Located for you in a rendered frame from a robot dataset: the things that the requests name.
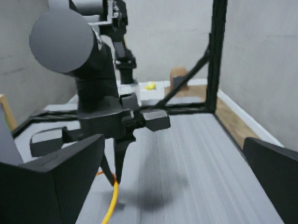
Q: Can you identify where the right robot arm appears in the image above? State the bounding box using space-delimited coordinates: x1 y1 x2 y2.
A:
29 0 140 140

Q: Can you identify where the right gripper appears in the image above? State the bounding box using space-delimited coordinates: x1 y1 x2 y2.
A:
29 79 171 187

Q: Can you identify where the orange cable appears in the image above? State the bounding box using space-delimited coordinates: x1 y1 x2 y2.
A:
96 171 118 224

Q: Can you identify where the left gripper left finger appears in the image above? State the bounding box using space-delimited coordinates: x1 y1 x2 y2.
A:
0 134 105 224

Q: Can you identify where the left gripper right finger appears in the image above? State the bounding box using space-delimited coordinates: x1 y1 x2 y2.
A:
243 137 298 224

